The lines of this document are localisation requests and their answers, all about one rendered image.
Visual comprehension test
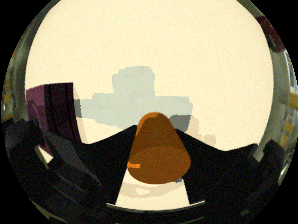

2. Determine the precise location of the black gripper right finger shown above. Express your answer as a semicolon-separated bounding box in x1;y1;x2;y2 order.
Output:
174;128;258;205

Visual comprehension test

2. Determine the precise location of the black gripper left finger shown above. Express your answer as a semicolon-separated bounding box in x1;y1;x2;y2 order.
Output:
44;124;137;205

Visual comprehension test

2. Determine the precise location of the orange knob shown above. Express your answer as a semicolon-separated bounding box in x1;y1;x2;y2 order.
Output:
128;112;190;185

